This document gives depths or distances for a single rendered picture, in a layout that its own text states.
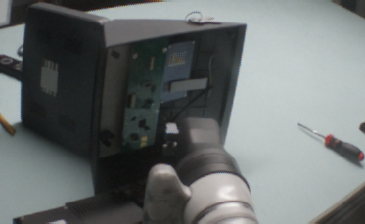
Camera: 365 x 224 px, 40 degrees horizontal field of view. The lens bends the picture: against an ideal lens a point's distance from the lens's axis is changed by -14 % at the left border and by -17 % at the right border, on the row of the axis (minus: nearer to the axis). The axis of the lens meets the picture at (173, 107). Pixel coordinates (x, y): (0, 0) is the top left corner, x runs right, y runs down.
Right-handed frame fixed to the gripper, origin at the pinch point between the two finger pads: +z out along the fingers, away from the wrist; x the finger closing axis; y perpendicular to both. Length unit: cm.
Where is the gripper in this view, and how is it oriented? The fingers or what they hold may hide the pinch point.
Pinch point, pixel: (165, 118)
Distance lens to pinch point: 74.0
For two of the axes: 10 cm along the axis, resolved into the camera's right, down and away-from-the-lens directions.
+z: -1.6, -4.6, 8.7
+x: 1.4, -8.8, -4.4
